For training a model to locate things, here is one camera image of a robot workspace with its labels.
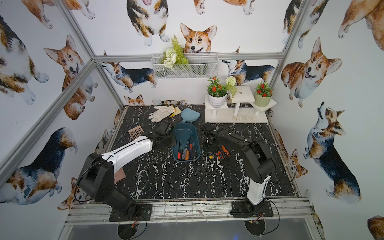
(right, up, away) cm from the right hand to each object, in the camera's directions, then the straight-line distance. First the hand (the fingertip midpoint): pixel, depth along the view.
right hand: (207, 150), depth 91 cm
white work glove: (-34, +24, +24) cm, 48 cm away
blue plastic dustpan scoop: (-13, +22, +23) cm, 35 cm away
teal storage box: (-16, +10, +9) cm, 21 cm away
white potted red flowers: (+5, +34, -3) cm, 35 cm away
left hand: (-19, +7, -1) cm, 21 cm away
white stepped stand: (+27, +26, +21) cm, 43 cm away
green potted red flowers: (+34, +34, +2) cm, 48 cm away
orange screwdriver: (+11, -1, +2) cm, 11 cm away
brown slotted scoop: (-50, +10, +15) cm, 53 cm away
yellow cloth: (-23, +25, +26) cm, 43 cm away
